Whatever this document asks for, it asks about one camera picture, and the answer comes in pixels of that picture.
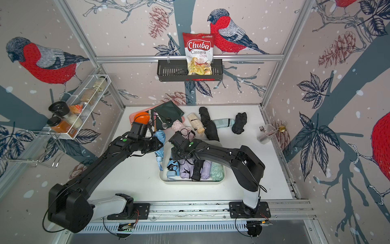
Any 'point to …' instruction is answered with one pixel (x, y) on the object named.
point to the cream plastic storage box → (163, 178)
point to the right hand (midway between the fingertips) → (174, 154)
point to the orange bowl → (142, 117)
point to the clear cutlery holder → (264, 136)
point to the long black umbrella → (209, 127)
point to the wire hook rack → (42, 147)
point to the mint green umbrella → (217, 172)
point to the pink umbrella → (177, 126)
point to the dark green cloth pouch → (163, 115)
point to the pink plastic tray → (132, 117)
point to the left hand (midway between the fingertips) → (164, 142)
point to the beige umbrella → (196, 124)
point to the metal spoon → (164, 125)
